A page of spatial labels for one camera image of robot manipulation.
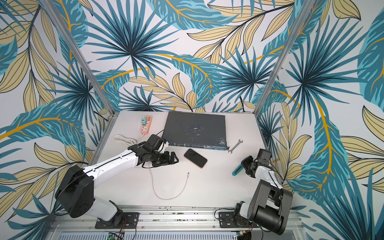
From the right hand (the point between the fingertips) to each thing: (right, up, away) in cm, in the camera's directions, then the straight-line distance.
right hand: (236, 160), depth 91 cm
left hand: (-38, 0, -9) cm, 39 cm away
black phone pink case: (-25, 0, +4) cm, 25 cm away
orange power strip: (-61, +24, +18) cm, 68 cm away
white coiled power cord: (-69, +11, +8) cm, 71 cm away
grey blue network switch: (-22, +18, +14) cm, 32 cm away
